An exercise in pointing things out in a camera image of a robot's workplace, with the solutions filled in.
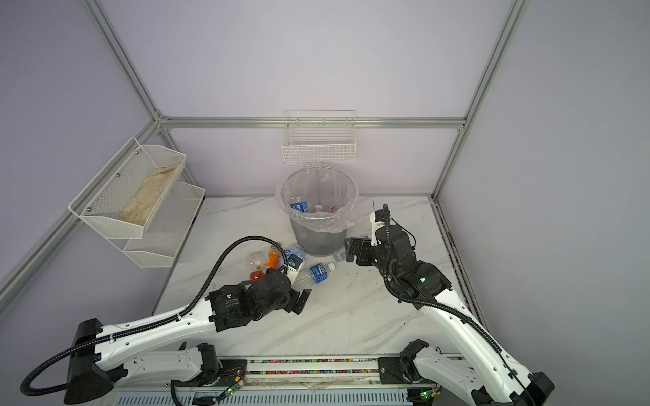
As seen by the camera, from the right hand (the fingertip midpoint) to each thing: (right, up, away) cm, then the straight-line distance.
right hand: (355, 239), depth 70 cm
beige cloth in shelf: (-66, +10, +6) cm, 67 cm away
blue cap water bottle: (-18, +11, +20) cm, 29 cm away
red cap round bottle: (-34, -14, +18) cm, 41 cm away
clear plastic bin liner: (-12, +15, +33) cm, 38 cm away
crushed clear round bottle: (-36, -11, +25) cm, 45 cm away
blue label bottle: (-12, -14, +18) cm, 25 cm away
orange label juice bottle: (-28, -9, +23) cm, 37 cm away
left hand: (-18, -14, +4) cm, 23 cm away
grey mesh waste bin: (-11, -4, +26) cm, 28 cm away
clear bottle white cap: (-4, -8, +25) cm, 27 cm away
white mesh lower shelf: (-70, -4, +19) cm, 72 cm away
